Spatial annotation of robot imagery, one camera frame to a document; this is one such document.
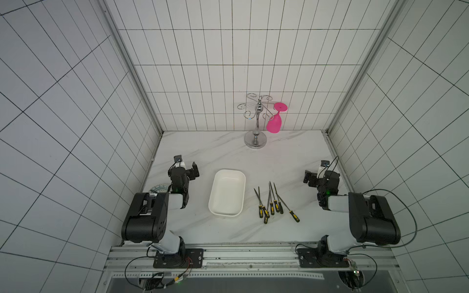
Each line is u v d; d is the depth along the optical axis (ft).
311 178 2.89
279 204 2.87
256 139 3.77
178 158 2.61
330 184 2.34
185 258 2.33
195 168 2.85
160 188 2.95
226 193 2.99
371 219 1.50
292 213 2.79
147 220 1.50
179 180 2.34
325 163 2.67
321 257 2.19
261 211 2.78
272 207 2.81
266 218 2.72
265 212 2.74
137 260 2.16
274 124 3.30
